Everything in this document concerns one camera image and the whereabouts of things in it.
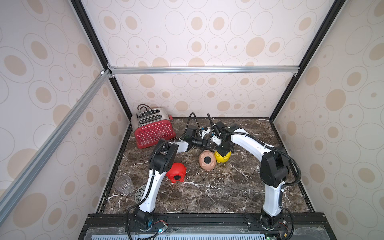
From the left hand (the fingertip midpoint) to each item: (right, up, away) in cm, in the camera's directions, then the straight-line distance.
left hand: (219, 146), depth 93 cm
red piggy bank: (-25, -14, -11) cm, 31 cm away
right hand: (+6, -3, -1) cm, 6 cm away
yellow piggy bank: (0, -7, -5) cm, 9 cm away
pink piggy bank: (-8, -12, -7) cm, 16 cm away
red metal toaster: (-42, +13, -1) cm, 44 cm away
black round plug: (-25, -17, -9) cm, 32 cm away
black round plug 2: (-8, -8, -5) cm, 12 cm away
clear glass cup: (-56, -21, -7) cm, 60 cm away
